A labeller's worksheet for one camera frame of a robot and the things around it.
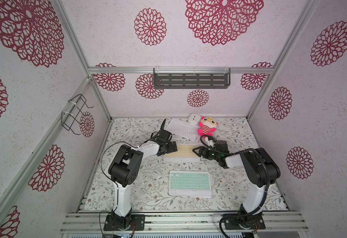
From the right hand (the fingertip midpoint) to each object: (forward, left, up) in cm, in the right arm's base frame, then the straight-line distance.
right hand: (194, 150), depth 97 cm
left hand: (+1, +15, -2) cm, 15 cm away
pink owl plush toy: (+19, -10, +2) cm, 21 cm away
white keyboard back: (+22, +7, -3) cm, 23 cm away
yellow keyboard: (0, +6, -4) cm, 7 cm away
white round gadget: (+29, -2, -1) cm, 29 cm away
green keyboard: (-21, +4, -2) cm, 22 cm away
